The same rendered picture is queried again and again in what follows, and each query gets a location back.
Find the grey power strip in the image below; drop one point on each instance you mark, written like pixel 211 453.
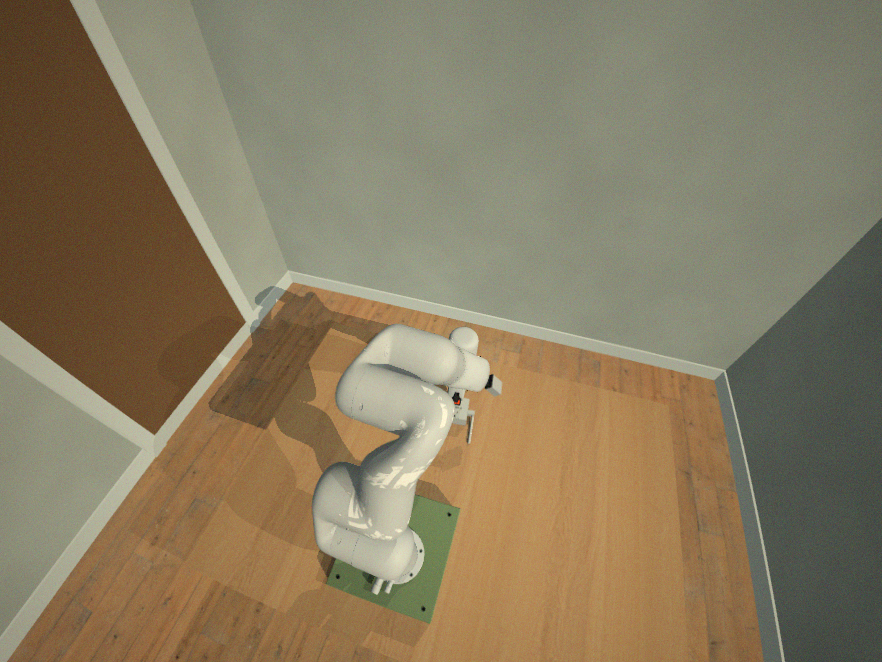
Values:
pixel 460 415

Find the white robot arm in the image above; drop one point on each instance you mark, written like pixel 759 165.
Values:
pixel 391 385

